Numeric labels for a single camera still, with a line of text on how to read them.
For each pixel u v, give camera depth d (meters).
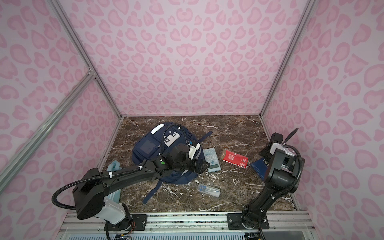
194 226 0.72
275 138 0.78
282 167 0.51
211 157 0.95
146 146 0.96
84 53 0.84
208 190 0.83
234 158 0.96
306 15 0.72
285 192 0.48
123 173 0.49
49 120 0.65
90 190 0.42
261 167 0.91
